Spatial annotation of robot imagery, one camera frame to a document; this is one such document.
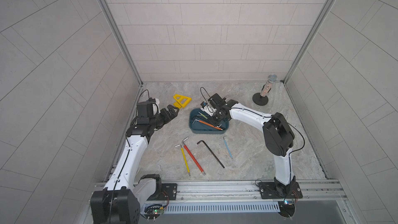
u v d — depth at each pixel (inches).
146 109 23.0
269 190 27.7
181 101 41.3
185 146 33.4
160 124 26.7
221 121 31.7
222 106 26.8
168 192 27.8
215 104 28.5
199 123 37.7
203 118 37.3
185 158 31.8
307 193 28.0
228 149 33.5
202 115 35.9
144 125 22.7
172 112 27.3
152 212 25.6
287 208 27.1
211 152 33.1
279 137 19.8
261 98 41.4
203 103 32.0
